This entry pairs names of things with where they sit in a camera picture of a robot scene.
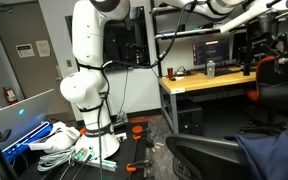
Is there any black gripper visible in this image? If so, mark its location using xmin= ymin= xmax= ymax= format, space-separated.
xmin=242 ymin=13 xmax=288 ymax=77

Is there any dark blue cloth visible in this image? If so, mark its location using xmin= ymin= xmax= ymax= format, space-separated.
xmin=225 ymin=130 xmax=288 ymax=180

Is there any orange office chair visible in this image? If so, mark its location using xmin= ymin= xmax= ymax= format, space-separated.
xmin=239 ymin=51 xmax=288 ymax=136

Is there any black mesh chair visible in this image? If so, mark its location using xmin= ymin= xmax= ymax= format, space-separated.
xmin=165 ymin=133 xmax=252 ymax=180

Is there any dark computer monitor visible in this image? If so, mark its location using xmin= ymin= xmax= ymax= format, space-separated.
xmin=231 ymin=29 xmax=252 ymax=73

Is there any lit computer monitor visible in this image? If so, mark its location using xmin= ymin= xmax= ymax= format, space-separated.
xmin=191 ymin=38 xmax=232 ymax=68

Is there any grey bottle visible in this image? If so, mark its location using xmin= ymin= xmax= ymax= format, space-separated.
xmin=206 ymin=60 xmax=217 ymax=80

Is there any wooden desk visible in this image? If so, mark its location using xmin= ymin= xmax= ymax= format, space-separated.
xmin=157 ymin=68 xmax=259 ymax=136

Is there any metal shelf unit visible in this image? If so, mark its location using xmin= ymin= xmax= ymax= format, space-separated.
xmin=150 ymin=0 xmax=288 ymax=76

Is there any black computer tower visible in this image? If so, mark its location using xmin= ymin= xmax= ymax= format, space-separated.
xmin=177 ymin=99 xmax=204 ymax=137

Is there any red cup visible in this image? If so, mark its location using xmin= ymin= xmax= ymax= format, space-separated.
xmin=166 ymin=67 xmax=174 ymax=80

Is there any orange clamp with round knob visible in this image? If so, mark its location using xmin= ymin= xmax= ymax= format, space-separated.
xmin=131 ymin=124 xmax=152 ymax=141

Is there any orange black bar clamp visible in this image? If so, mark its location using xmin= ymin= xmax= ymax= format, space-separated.
xmin=126 ymin=159 xmax=153 ymax=174

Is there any black robot table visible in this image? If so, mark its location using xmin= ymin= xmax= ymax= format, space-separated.
xmin=17 ymin=121 xmax=150 ymax=180

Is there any plain white door sign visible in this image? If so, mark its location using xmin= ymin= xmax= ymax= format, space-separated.
xmin=35 ymin=39 xmax=52 ymax=58

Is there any white door sign black header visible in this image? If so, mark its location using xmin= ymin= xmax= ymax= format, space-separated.
xmin=15 ymin=43 xmax=36 ymax=59

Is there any grey door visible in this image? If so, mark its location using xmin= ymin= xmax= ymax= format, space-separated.
xmin=0 ymin=1 xmax=76 ymax=123

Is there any silver laptop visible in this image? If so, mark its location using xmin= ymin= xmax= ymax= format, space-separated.
xmin=0 ymin=88 xmax=55 ymax=151

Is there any red fire extinguisher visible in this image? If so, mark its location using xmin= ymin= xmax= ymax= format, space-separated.
xmin=2 ymin=86 xmax=19 ymax=105

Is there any black wall screen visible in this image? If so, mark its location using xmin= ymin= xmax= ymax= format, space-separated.
xmin=65 ymin=6 xmax=152 ymax=72

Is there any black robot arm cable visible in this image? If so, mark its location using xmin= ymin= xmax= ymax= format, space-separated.
xmin=96 ymin=0 xmax=198 ymax=180

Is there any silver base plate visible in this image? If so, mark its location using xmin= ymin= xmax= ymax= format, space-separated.
xmin=73 ymin=146 xmax=119 ymax=173

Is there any grey coiled cable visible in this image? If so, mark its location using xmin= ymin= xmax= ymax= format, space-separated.
xmin=37 ymin=146 xmax=77 ymax=173

